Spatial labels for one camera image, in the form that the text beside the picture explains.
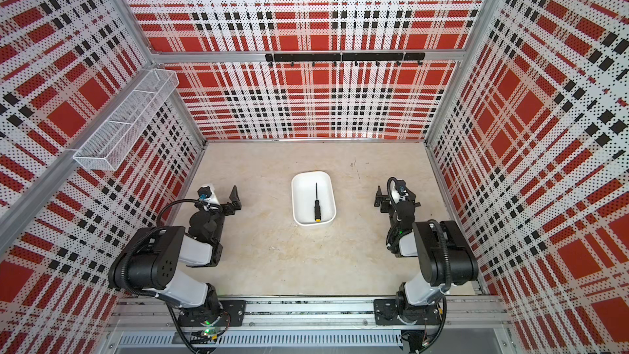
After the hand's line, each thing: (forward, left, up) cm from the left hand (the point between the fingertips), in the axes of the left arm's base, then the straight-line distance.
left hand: (224, 191), depth 88 cm
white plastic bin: (+11, -28, -11) cm, 32 cm away
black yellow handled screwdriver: (-1, -34, -10) cm, 35 cm away
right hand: (+2, -63, -2) cm, 63 cm away
